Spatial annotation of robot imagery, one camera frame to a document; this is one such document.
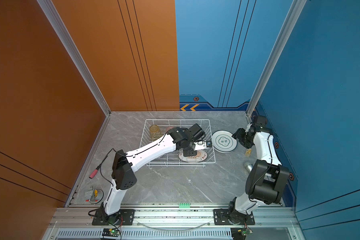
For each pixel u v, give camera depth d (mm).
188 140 591
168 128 861
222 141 994
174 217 755
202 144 710
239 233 704
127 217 742
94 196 770
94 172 878
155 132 965
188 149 695
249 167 870
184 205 772
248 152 963
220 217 725
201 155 873
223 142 994
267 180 465
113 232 706
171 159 936
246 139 738
